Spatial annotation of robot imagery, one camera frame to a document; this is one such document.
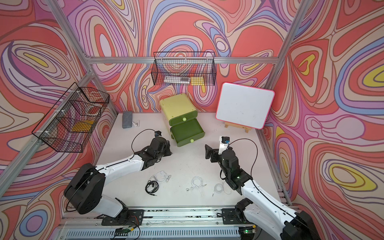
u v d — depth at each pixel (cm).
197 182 86
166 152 80
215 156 71
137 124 111
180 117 89
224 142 67
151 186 83
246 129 105
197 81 91
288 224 41
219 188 84
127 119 111
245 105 103
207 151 72
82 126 72
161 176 87
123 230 70
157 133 80
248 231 71
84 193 43
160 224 72
